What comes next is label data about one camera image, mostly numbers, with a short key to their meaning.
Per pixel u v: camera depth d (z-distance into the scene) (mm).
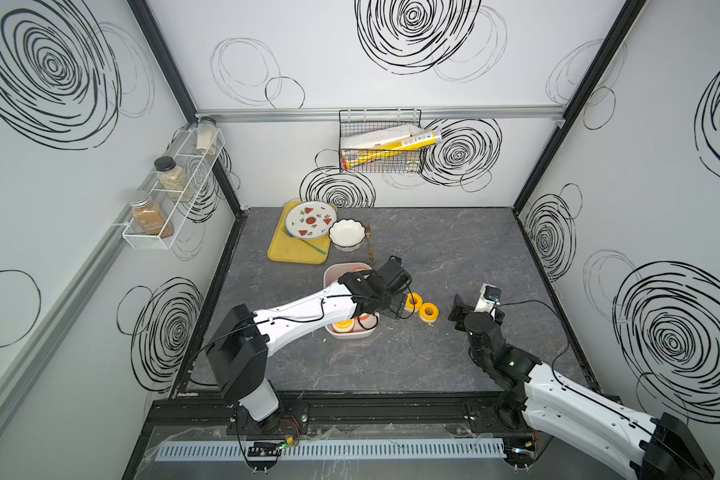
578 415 496
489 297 691
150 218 632
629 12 718
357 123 936
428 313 902
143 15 710
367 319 913
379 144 868
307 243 1092
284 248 1084
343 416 753
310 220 1156
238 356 423
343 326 838
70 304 523
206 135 866
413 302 931
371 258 1051
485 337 601
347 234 1114
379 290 606
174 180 708
